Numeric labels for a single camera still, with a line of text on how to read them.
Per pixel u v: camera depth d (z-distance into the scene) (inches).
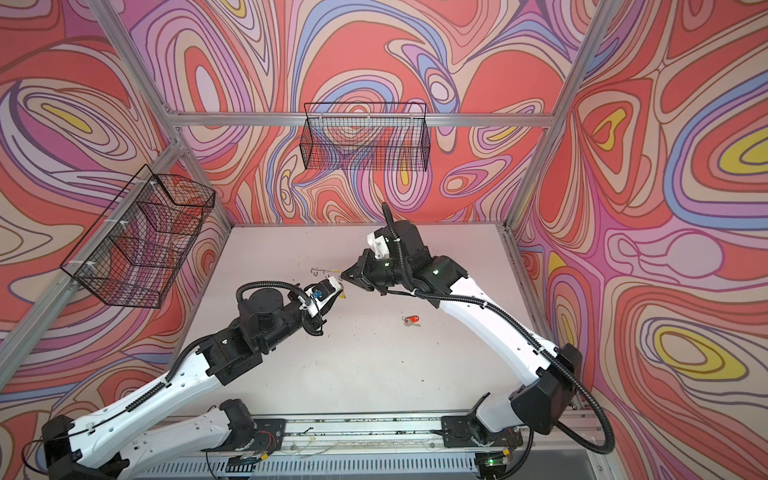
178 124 35.2
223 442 24.3
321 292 21.2
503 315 17.4
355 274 25.7
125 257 28.3
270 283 17.7
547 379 15.6
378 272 23.4
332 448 28.6
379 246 25.5
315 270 27.8
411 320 36.7
